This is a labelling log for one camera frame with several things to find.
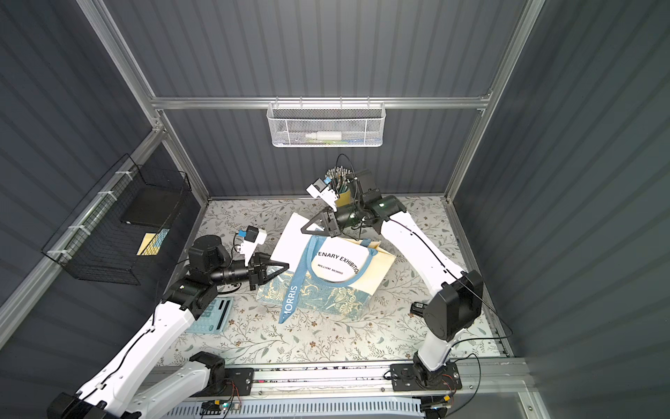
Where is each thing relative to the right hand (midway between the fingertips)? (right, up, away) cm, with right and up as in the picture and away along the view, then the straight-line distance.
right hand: (304, 233), depth 66 cm
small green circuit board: (-26, -48, +5) cm, 55 cm away
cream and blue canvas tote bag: (+7, -12, +7) cm, 15 cm away
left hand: (-5, -9, +1) cm, 11 cm away
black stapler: (+34, -25, +19) cm, 47 cm away
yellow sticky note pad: (-38, -2, -1) cm, 38 cm away
